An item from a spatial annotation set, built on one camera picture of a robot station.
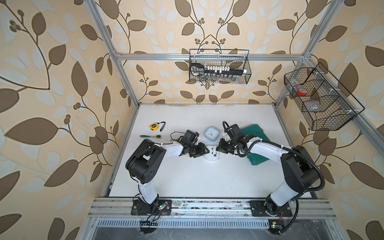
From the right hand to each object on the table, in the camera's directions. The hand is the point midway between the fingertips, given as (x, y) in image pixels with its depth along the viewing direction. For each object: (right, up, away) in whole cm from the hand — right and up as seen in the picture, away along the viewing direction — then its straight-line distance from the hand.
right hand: (215, 148), depth 90 cm
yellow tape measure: (-41, +13, +15) cm, 46 cm away
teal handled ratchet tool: (-38, +6, +10) cm, 40 cm away
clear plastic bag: (+46, +25, -18) cm, 55 cm away
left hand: (-6, -1, +1) cm, 6 cm away
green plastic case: (+29, +10, +10) cm, 32 cm away
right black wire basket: (+54, +28, -14) cm, 62 cm away
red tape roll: (+46, +33, -9) cm, 58 cm away
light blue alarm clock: (-2, +8, +10) cm, 13 cm away
